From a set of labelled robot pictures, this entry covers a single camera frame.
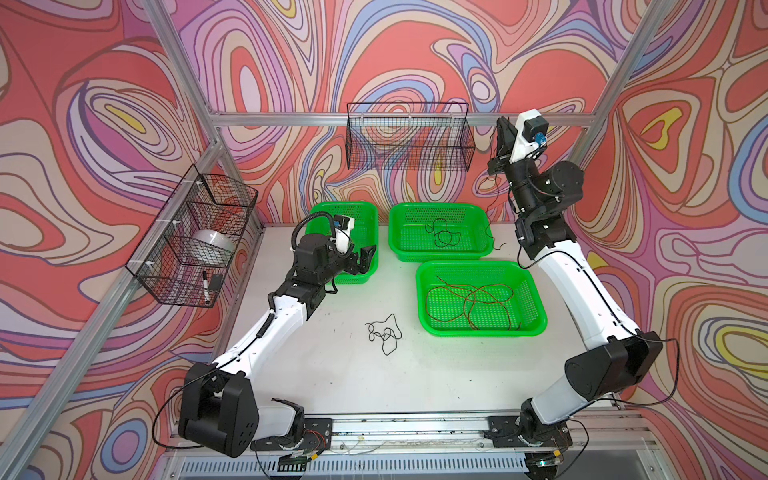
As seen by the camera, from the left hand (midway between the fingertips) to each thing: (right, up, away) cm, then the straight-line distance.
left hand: (364, 240), depth 79 cm
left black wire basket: (-43, -3, -7) cm, 43 cm away
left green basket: (-3, +4, +38) cm, 38 cm away
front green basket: (+50, -22, +12) cm, 56 cm away
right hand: (+29, +23, -18) cm, 42 cm away
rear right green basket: (+15, +1, +36) cm, 39 cm away
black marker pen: (-38, -12, -7) cm, 41 cm away
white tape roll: (-36, -2, -8) cm, 37 cm away
